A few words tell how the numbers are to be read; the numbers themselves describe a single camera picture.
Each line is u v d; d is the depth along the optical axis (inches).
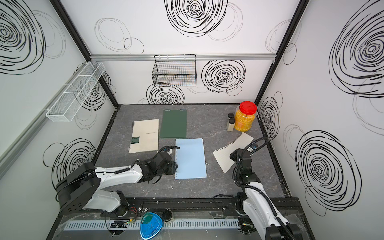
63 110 28.1
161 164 25.9
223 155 37.1
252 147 28.3
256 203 20.2
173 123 42.8
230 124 38.9
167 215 24.8
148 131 41.1
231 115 39.9
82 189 16.6
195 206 29.7
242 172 25.2
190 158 35.1
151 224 24.2
